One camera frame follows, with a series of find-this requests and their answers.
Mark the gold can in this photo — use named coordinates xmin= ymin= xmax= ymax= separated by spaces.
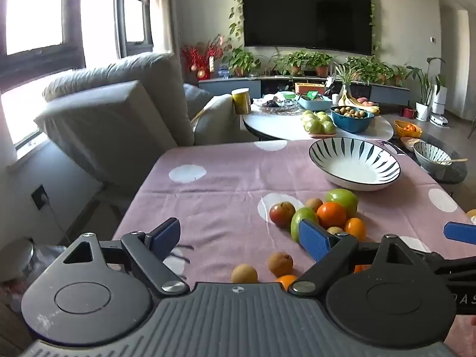
xmin=231 ymin=88 xmax=252 ymax=115

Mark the orange box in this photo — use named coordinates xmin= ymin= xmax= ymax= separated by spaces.
xmin=295 ymin=82 xmax=326 ymax=94

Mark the glass tray with snacks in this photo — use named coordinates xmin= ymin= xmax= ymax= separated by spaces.
xmin=256 ymin=96 xmax=303 ymax=116

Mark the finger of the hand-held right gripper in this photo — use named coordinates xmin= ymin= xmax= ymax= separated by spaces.
xmin=444 ymin=222 xmax=476 ymax=246
xmin=422 ymin=251 xmax=476 ymax=275

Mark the grey sofa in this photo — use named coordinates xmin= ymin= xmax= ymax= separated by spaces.
xmin=33 ymin=51 xmax=242 ymax=194

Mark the red apple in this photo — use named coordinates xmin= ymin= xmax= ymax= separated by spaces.
xmin=269 ymin=201 xmax=297 ymax=227

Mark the light blue basket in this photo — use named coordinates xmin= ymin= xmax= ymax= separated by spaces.
xmin=297 ymin=95 xmax=333 ymax=111

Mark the tray of green apples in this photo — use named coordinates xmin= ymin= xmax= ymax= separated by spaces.
xmin=301 ymin=110 xmax=337 ymax=137

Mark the spider plant in vase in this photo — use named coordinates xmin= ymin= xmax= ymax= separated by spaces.
xmin=333 ymin=61 xmax=367 ymax=99

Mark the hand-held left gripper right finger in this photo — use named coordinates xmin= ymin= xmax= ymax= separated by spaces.
xmin=288 ymin=219 xmax=434 ymax=295

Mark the green ivy vine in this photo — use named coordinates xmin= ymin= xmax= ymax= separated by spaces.
xmin=228 ymin=0 xmax=381 ymax=52

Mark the small striped bowl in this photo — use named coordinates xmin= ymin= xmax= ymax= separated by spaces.
xmin=414 ymin=141 xmax=452 ymax=167

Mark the black round table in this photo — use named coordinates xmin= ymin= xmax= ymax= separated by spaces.
xmin=390 ymin=134 xmax=468 ymax=184

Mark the grey television cabinet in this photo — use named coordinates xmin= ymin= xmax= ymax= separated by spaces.
xmin=198 ymin=75 xmax=410 ymax=105

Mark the beige curtain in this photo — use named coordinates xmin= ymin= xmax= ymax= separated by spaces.
xmin=149 ymin=0 xmax=184 ymax=53

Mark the power cable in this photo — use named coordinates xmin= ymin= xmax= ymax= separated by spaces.
xmin=44 ymin=201 xmax=72 ymax=247

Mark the white round table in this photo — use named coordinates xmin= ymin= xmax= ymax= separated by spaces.
xmin=242 ymin=98 xmax=394 ymax=142

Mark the potted green plant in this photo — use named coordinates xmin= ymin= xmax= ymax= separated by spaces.
xmin=346 ymin=57 xmax=391 ymax=84
xmin=223 ymin=48 xmax=262 ymax=78
xmin=309 ymin=53 xmax=333 ymax=77
xmin=390 ymin=65 xmax=410 ymax=86
xmin=277 ymin=51 xmax=309 ymax=76

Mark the white vacuum dock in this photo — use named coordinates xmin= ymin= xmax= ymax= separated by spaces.
xmin=431 ymin=84 xmax=449 ymax=114

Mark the black wall socket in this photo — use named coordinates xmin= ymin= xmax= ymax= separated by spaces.
xmin=31 ymin=185 xmax=49 ymax=211

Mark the red berry decoration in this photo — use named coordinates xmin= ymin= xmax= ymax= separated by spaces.
xmin=181 ymin=35 xmax=232 ymax=80

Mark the large orange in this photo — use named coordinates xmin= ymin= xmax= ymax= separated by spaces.
xmin=317 ymin=202 xmax=347 ymax=230

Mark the bunch of bananas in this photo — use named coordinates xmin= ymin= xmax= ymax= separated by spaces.
xmin=338 ymin=91 xmax=380 ymax=114

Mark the orange basket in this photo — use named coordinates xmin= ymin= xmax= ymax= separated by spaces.
xmin=394 ymin=120 xmax=422 ymax=139

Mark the clear plastic bag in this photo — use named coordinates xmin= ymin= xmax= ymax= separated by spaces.
xmin=0 ymin=237 xmax=69 ymax=307

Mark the grey-blue cushion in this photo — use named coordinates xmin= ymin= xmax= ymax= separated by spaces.
xmin=183 ymin=84 xmax=215 ymax=120

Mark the large striped ceramic bowl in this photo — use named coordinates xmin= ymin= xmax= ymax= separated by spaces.
xmin=309 ymin=137 xmax=401 ymax=192

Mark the black television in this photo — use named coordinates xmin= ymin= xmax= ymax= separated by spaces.
xmin=241 ymin=0 xmax=373 ymax=56

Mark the tall plant in white pot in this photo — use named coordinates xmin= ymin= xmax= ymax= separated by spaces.
xmin=406 ymin=57 xmax=447 ymax=121

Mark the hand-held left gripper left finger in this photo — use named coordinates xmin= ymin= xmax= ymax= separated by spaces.
xmin=61 ymin=217 xmax=190 ymax=297

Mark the pile of kiwis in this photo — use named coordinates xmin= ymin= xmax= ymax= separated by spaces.
xmin=335 ymin=107 xmax=370 ymax=119

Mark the pink dotted tablecloth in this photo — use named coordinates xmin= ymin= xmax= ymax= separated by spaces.
xmin=112 ymin=139 xmax=476 ymax=357

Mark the green apple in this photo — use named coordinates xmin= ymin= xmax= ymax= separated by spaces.
xmin=326 ymin=188 xmax=359 ymax=219
xmin=290 ymin=207 xmax=320 ymax=242

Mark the blue bowl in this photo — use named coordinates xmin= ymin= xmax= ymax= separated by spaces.
xmin=330 ymin=106 xmax=375 ymax=134

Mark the window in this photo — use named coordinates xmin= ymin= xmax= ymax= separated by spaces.
xmin=0 ymin=0 xmax=154 ymax=149

